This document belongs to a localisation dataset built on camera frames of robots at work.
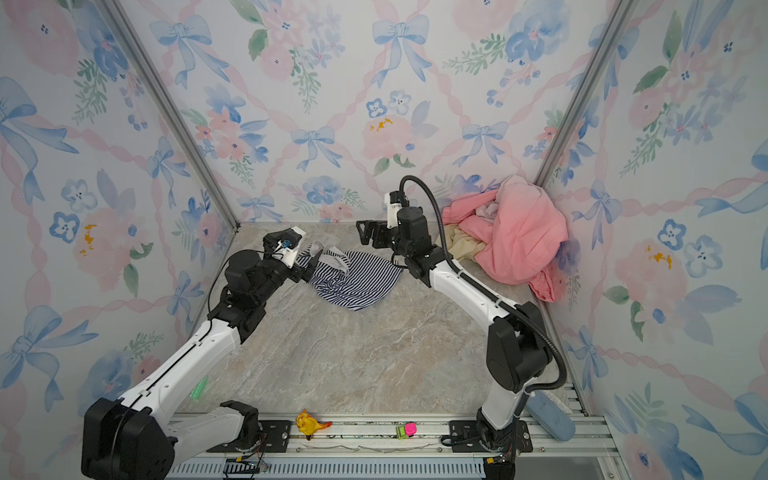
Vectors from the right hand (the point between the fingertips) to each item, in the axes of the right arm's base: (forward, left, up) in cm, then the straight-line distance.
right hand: (372, 220), depth 82 cm
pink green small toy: (-46, -10, -27) cm, 54 cm away
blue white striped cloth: (0, +8, -28) cm, 29 cm away
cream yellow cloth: (+10, -29, -20) cm, 37 cm away
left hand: (-8, +17, +2) cm, 19 cm away
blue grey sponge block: (-42, -46, -27) cm, 68 cm away
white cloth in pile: (+24, -41, -18) cm, 51 cm away
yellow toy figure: (-45, +15, -26) cm, 54 cm away
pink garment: (+10, -47, -13) cm, 50 cm away
